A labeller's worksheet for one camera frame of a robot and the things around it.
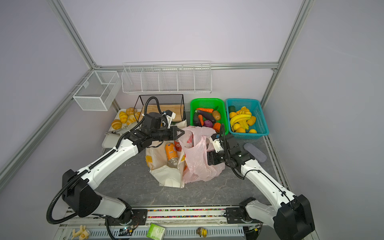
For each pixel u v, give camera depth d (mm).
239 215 735
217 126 1013
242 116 1054
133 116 1124
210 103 1197
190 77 1017
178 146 915
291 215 394
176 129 680
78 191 403
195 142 738
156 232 684
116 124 1093
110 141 1041
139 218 734
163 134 662
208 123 1052
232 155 609
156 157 797
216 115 1117
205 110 1187
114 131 1074
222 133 1013
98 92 940
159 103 646
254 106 1174
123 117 1150
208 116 1124
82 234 678
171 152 897
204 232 680
